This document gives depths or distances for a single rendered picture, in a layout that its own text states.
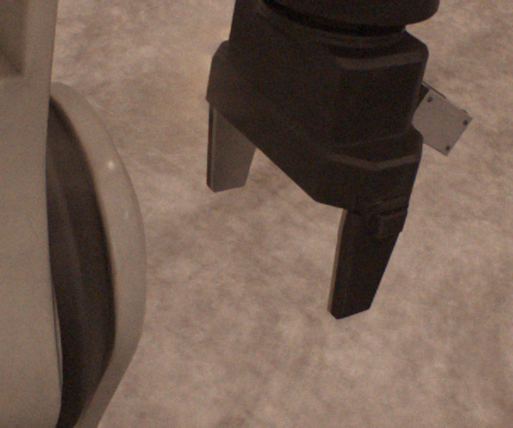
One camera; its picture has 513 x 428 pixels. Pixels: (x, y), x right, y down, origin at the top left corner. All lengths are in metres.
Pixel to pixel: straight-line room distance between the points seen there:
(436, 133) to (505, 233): 0.99
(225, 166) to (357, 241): 0.11
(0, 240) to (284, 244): 1.01
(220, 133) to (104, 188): 0.19
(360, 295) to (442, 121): 0.09
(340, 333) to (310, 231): 0.16
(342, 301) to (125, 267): 0.15
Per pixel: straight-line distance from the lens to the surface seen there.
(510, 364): 1.29
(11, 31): 0.27
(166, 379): 1.10
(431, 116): 0.46
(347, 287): 0.44
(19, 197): 0.28
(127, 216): 0.32
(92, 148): 0.33
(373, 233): 0.42
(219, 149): 0.51
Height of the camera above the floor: 0.88
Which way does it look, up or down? 43 degrees down
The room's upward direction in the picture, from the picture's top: 21 degrees clockwise
